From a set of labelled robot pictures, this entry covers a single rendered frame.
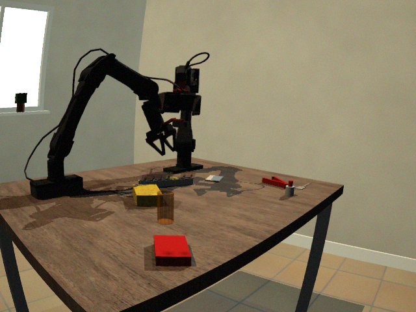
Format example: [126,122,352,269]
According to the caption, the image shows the amber translucent pill bottle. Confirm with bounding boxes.
[157,190,174,225]

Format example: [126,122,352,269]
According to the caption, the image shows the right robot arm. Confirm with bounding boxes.
[30,53,159,189]

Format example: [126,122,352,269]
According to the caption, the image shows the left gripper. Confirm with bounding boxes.
[159,81,202,116]

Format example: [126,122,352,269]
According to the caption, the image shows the grey cylinder with red cap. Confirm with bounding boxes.
[285,180,294,196]

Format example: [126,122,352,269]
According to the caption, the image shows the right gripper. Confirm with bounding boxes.
[146,112,185,156]

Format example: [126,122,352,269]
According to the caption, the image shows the red rectangular block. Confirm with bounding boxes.
[154,235,191,267]

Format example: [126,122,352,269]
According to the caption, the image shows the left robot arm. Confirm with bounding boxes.
[163,65,203,173]

